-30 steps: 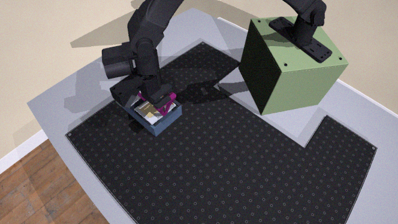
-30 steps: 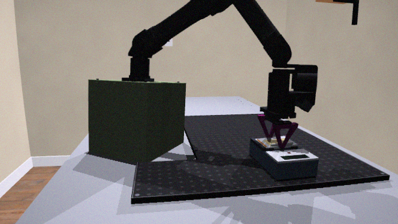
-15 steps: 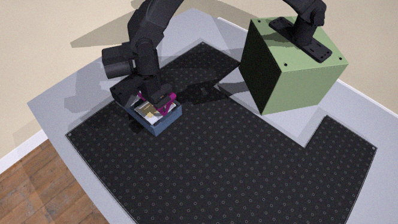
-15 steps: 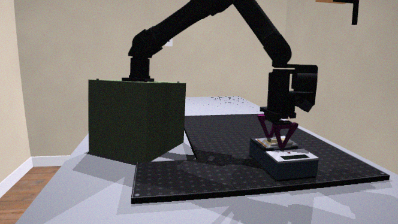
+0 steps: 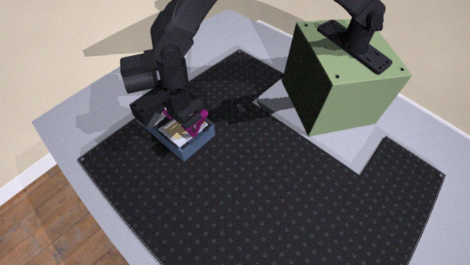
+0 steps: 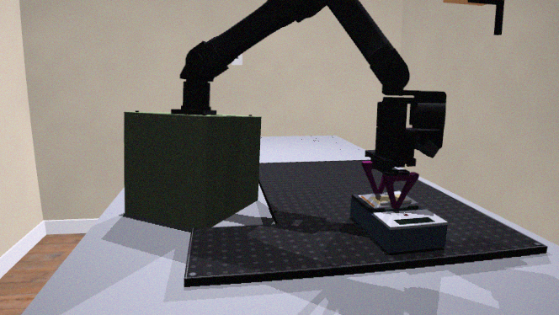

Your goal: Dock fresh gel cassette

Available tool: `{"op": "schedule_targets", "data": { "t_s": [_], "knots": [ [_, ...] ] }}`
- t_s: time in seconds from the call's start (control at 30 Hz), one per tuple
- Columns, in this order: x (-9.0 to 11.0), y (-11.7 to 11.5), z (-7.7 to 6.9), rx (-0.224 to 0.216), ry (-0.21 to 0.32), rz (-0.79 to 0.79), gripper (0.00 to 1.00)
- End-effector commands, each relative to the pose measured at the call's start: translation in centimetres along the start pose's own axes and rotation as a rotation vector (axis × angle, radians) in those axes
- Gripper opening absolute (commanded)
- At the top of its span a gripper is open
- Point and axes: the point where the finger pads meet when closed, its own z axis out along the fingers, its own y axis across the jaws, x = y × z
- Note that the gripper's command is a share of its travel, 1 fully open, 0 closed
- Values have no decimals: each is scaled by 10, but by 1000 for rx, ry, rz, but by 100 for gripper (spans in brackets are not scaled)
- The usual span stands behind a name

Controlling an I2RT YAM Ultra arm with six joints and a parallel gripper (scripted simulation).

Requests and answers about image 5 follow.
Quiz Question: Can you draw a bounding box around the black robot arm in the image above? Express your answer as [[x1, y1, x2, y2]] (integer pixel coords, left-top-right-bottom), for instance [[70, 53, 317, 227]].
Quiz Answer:
[[120, 0, 392, 128]]

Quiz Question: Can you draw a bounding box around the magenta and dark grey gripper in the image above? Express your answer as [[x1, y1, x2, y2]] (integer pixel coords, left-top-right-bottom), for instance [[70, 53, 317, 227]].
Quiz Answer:
[[162, 82, 208, 137]]

